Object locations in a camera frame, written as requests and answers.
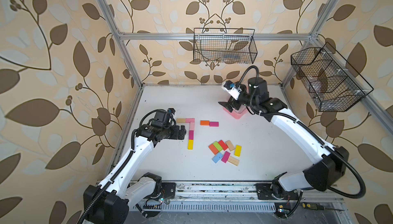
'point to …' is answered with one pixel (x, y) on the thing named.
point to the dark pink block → (191, 134)
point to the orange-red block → (213, 149)
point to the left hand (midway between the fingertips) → (176, 129)
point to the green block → (217, 146)
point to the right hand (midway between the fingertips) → (225, 93)
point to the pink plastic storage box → (237, 114)
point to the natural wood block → (180, 120)
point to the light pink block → (192, 126)
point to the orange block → (204, 122)
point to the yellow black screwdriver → (317, 206)
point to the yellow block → (238, 150)
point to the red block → (224, 147)
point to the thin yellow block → (190, 144)
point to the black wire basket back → (226, 45)
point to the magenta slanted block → (225, 157)
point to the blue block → (217, 157)
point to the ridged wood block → (233, 160)
